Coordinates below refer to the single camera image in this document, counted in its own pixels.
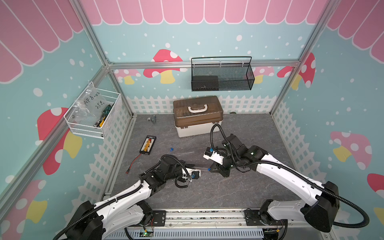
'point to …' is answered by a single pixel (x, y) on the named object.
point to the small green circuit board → (146, 234)
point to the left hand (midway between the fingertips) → (192, 165)
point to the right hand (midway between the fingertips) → (211, 168)
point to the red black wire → (132, 163)
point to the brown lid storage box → (195, 116)
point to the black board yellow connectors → (148, 144)
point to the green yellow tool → (105, 115)
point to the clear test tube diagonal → (202, 168)
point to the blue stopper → (172, 149)
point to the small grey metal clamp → (153, 119)
